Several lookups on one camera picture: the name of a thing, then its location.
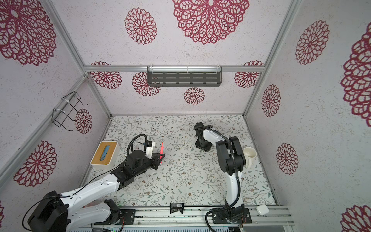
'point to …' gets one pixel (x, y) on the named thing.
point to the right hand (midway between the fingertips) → (201, 146)
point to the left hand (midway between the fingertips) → (163, 156)
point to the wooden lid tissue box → (106, 155)
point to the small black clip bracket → (174, 207)
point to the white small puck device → (262, 209)
